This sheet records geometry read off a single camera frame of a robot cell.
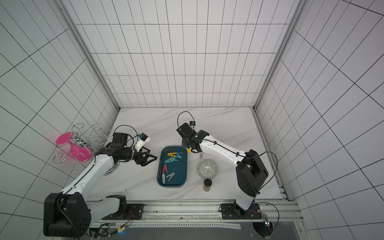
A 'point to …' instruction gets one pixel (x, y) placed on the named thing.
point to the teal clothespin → (173, 159)
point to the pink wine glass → (81, 154)
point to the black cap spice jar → (207, 184)
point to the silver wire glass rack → (80, 144)
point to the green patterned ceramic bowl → (207, 169)
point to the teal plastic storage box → (172, 166)
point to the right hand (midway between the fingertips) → (182, 143)
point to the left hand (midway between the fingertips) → (150, 156)
